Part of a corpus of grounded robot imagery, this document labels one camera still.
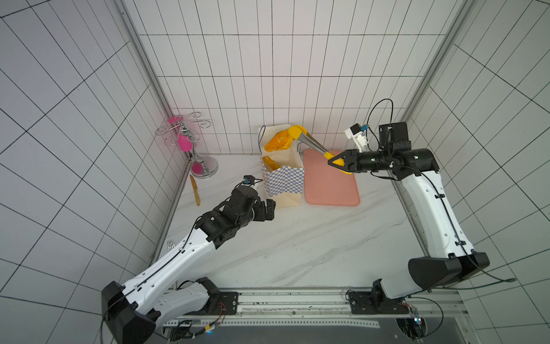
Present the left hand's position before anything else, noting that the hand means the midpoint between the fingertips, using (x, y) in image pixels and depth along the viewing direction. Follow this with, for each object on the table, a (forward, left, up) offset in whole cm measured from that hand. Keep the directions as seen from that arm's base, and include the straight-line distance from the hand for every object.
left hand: (260, 208), depth 75 cm
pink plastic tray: (+26, -31, -21) cm, 45 cm away
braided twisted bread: (+31, -4, -12) cm, 33 cm away
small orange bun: (+23, -7, +12) cm, 27 cm away
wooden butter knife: (+23, +36, -21) cm, 48 cm away
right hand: (+7, -21, +16) cm, 28 cm away
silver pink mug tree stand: (+34, +36, +6) cm, 50 cm away
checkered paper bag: (+14, -8, +4) cm, 17 cm away
